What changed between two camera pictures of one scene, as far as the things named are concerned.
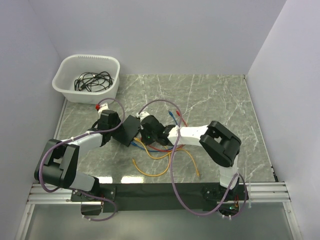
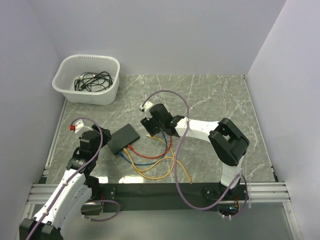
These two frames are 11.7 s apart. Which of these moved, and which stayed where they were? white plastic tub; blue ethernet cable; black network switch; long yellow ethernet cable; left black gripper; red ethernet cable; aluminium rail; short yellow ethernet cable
Moved: black network switch; blue ethernet cable; short yellow ethernet cable; left black gripper; long yellow ethernet cable; red ethernet cable
Stayed: aluminium rail; white plastic tub
